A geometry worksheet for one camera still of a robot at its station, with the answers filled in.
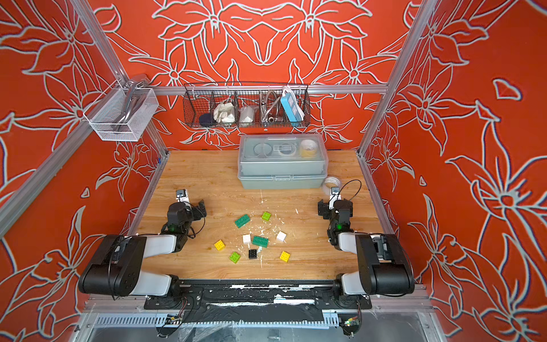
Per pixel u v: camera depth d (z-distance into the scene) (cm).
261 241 85
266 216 92
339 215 69
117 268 44
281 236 87
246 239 86
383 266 43
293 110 88
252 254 81
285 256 81
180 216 71
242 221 91
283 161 95
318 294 74
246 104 100
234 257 81
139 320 70
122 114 83
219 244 84
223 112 92
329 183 104
